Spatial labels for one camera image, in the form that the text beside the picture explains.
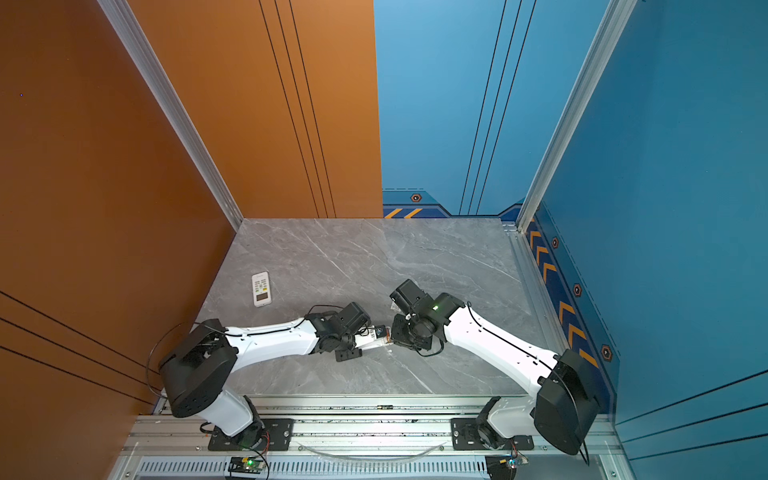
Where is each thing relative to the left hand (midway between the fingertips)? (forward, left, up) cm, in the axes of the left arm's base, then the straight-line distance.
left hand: (356, 337), depth 89 cm
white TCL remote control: (-5, -4, +11) cm, 13 cm away
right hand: (-6, -11, +10) cm, 16 cm away
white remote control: (+16, +33, 0) cm, 37 cm away
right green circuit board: (-30, -40, 0) cm, 50 cm away
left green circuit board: (-31, +24, -3) cm, 40 cm away
